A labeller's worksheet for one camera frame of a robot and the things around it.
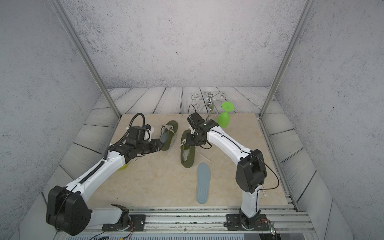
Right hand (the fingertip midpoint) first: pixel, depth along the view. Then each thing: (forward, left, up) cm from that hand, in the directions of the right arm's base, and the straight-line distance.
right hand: (189, 143), depth 84 cm
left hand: (-2, +14, +1) cm, 14 cm away
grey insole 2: (-17, -7, -15) cm, 24 cm away
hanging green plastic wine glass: (+17, -21, +2) cm, 27 cm away
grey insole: (+17, +19, -11) cm, 28 cm away
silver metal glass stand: (+22, -11, +7) cm, 26 cm away
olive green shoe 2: (0, +2, -9) cm, 9 cm away
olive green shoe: (+21, +14, -9) cm, 26 cm away
